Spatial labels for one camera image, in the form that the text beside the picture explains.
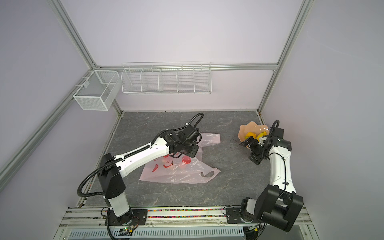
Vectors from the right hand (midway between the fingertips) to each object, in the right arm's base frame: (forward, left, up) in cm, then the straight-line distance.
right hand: (246, 151), depth 80 cm
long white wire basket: (+46, +47, +16) cm, 68 cm away
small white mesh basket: (+36, +90, +14) cm, 98 cm away
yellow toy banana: (+20, -17, -13) cm, 29 cm away
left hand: (-1, +28, 0) cm, 28 cm away
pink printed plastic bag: (-8, +34, -5) cm, 35 cm away
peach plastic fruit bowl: (+26, -12, -12) cm, 31 cm away
